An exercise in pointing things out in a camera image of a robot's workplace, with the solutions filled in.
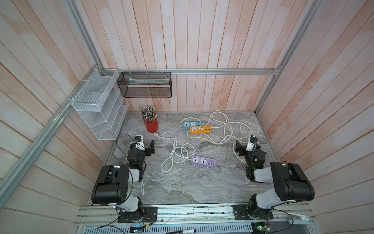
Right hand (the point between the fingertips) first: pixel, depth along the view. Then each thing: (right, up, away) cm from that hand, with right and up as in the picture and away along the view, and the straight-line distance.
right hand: (245, 140), depth 92 cm
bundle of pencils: (-63, +17, +4) cm, 66 cm away
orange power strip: (-27, +6, +13) cm, 31 cm away
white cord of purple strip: (-42, -10, +4) cm, 44 cm away
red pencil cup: (-63, +8, +15) cm, 66 cm away
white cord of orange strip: (-13, +8, +19) cm, 24 cm away
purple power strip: (-28, -13, -2) cm, 31 cm away
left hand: (-64, -1, 0) cm, 64 cm away
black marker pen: (-40, -42, -23) cm, 62 cm away
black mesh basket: (-67, +39, +12) cm, 79 cm away
